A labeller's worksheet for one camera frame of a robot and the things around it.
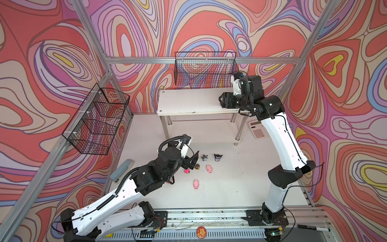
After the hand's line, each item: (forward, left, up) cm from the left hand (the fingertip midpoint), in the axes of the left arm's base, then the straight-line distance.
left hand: (192, 147), depth 67 cm
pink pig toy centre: (+2, -10, -26) cm, 28 cm away
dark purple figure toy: (+8, -15, -24) cm, 29 cm away
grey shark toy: (+9, -7, -26) cm, 28 cm away
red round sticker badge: (-29, -4, -29) cm, 41 cm away
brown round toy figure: (+3, -3, -26) cm, 26 cm away
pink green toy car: (+1, +3, -26) cm, 27 cm away
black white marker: (-27, -58, -28) cm, 70 cm away
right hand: (+18, -16, +11) cm, 27 cm away
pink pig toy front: (-7, -2, -27) cm, 28 cm away
